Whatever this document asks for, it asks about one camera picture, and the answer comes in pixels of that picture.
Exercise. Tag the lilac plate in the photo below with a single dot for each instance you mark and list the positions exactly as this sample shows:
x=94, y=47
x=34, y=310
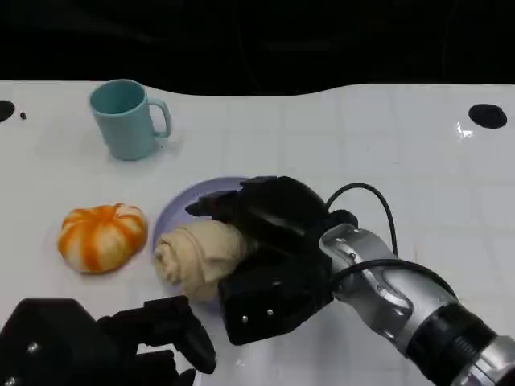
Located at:
x=177, y=209

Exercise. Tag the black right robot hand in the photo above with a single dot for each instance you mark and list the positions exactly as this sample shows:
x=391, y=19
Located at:
x=277, y=209

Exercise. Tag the pale green mug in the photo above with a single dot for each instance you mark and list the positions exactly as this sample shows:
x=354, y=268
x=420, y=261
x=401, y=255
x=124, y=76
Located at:
x=124, y=122

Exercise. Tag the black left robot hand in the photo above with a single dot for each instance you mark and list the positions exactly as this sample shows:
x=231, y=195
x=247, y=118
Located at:
x=161, y=321

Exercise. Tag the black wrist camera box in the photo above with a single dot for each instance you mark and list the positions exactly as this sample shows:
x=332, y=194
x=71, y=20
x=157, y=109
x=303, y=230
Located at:
x=44, y=346
x=273, y=301

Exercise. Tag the beige towel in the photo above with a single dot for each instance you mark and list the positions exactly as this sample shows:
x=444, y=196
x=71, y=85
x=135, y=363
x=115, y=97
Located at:
x=201, y=257

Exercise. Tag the orange and white bread roll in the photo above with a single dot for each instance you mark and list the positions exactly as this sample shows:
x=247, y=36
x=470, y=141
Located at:
x=100, y=239

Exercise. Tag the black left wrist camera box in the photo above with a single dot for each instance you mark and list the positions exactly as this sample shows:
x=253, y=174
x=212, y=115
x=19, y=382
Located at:
x=44, y=346

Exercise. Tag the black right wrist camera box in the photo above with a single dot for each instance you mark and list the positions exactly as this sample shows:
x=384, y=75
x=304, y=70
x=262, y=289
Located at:
x=273, y=301

